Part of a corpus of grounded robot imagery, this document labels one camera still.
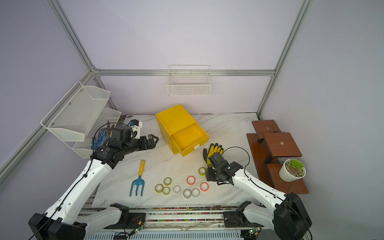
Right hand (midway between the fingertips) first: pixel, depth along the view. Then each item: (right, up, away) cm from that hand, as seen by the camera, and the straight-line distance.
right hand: (210, 177), depth 82 cm
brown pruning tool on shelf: (-63, +26, +11) cm, 69 cm away
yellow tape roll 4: (-4, +1, +8) cm, 9 cm away
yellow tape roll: (-29, -7, +2) cm, 30 cm away
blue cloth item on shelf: (-65, +23, +6) cm, 69 cm away
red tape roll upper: (-11, -4, +4) cm, 12 cm away
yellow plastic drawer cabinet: (-17, +27, 0) cm, 31 cm away
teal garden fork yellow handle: (-41, -4, +4) cm, 42 cm away
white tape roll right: (-8, -9, 0) cm, 12 cm away
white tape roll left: (-19, -7, +2) cm, 20 cm away
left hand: (-31, +20, -6) cm, 38 cm away
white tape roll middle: (-13, -9, 0) cm, 16 cm away
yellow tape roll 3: (-25, -8, +1) cm, 26 cm away
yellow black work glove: (+3, +13, +15) cm, 20 cm away
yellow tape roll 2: (-25, -4, +4) cm, 26 cm away
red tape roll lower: (-3, -6, +2) cm, 7 cm away
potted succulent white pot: (+36, +8, -16) cm, 40 cm away
